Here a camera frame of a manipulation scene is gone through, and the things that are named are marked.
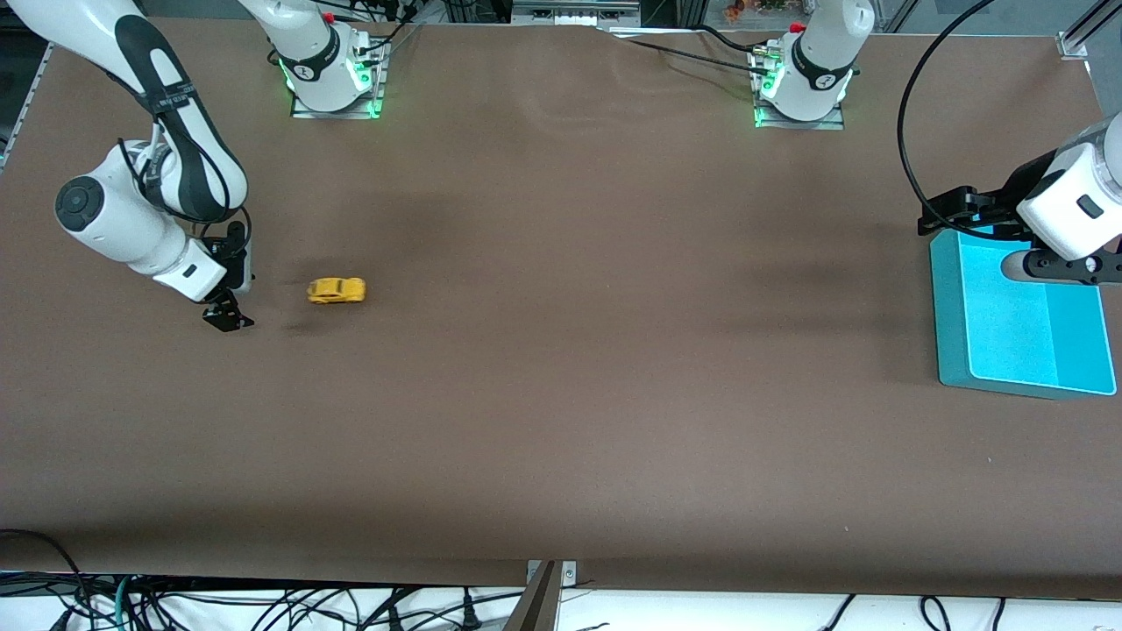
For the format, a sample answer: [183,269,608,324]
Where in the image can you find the aluminium frame profile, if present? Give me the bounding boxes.
[1065,0,1122,52]

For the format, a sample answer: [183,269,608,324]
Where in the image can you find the long black table cable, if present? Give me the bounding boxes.
[605,32,777,80]

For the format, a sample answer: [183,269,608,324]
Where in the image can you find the white power strip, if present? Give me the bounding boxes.
[511,0,642,27]

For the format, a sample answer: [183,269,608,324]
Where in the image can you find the aluminium table edge rail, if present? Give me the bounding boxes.
[0,44,55,169]

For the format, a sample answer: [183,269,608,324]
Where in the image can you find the black base connector cables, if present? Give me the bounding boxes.
[355,0,423,67]

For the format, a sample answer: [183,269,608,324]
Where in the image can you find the short black table cable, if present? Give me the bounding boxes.
[697,23,762,53]

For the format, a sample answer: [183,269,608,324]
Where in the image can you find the thick black arched cable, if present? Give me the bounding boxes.
[0,528,89,631]

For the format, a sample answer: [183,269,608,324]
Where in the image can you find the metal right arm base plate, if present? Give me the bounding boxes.
[289,39,387,121]

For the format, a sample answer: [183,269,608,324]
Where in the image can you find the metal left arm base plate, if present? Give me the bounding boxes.
[751,46,848,132]

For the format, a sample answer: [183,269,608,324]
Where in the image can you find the teal plastic bin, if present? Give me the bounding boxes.
[929,223,1118,401]

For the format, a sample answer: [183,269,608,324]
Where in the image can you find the grey camera stand pole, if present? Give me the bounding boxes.
[502,561,563,631]

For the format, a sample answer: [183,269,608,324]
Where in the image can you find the yellow beetle toy car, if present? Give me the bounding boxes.
[306,277,368,305]

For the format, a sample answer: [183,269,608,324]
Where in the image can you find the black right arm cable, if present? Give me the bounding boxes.
[118,114,253,257]

